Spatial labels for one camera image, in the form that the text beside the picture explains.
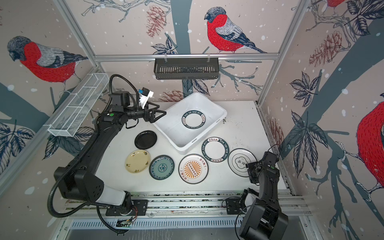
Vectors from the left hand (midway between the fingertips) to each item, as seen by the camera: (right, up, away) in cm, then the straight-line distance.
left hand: (160, 109), depth 72 cm
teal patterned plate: (-3, -34, +15) cm, 38 cm away
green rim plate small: (+16, -6, +39) cm, 42 cm away
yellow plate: (-18, -31, +16) cm, 39 cm away
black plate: (-17, -20, +27) cm, 37 cm away
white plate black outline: (+43, -31, +18) cm, 56 cm away
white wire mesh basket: (-44, -3, +2) cm, 44 cm away
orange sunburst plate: (+16, -35, +14) cm, 40 cm away
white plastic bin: (+7, -20, +31) cm, 37 cm away
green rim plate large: (+30, -25, +21) cm, 44 cm away
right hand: (+48, -34, +12) cm, 60 cm away
